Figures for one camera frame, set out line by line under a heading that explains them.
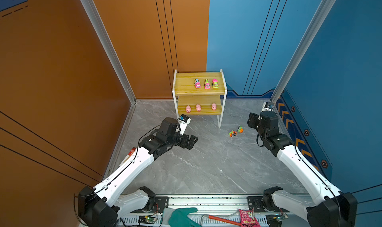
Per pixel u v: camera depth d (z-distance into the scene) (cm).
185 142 66
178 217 70
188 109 91
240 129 100
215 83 80
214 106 92
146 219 71
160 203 74
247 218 68
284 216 69
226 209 72
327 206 37
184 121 66
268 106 66
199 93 81
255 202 73
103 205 37
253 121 70
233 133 97
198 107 92
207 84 80
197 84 80
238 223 68
